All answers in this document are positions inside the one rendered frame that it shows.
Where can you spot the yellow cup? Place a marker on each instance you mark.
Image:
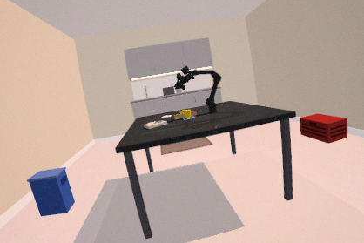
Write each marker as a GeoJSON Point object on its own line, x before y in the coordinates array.
{"type": "Point", "coordinates": [187, 114]}

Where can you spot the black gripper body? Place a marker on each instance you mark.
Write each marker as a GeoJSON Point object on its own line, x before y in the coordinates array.
{"type": "Point", "coordinates": [183, 80]}

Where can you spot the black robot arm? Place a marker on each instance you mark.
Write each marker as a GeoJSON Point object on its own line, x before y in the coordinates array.
{"type": "Point", "coordinates": [216, 80]}

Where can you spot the orange wooden plank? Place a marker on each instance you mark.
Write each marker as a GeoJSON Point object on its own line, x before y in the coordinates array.
{"type": "Point", "coordinates": [193, 113]}

